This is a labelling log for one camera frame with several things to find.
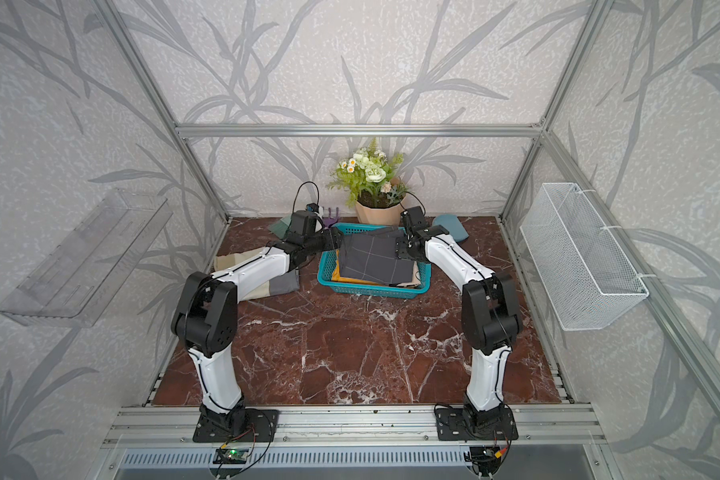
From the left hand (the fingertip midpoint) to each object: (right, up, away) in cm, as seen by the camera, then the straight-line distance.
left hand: (337, 233), depth 96 cm
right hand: (+23, -5, 0) cm, 24 cm away
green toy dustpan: (-26, +3, +23) cm, 35 cm away
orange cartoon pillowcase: (0, -14, 0) cm, 14 cm away
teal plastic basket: (-3, -10, 0) cm, 10 cm away
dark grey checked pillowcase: (+11, -7, +4) cm, 14 cm away
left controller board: (-22, -54, -25) cm, 64 cm away
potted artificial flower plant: (+11, +15, -5) cm, 19 cm away
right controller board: (+40, -57, -22) cm, 73 cm away
